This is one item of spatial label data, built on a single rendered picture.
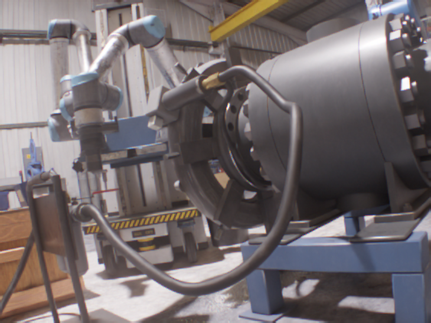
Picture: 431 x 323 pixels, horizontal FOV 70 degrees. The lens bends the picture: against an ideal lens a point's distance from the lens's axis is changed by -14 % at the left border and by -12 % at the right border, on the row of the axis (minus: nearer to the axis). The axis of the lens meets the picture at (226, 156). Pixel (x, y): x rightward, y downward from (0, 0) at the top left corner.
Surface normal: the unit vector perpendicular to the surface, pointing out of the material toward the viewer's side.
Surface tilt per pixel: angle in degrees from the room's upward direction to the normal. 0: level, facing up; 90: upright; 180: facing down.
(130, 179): 90
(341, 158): 119
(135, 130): 90
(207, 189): 90
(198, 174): 90
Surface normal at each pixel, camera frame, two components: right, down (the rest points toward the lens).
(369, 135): -0.59, 0.41
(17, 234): 0.70, -0.16
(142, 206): 0.13, -0.07
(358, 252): -0.69, 0.08
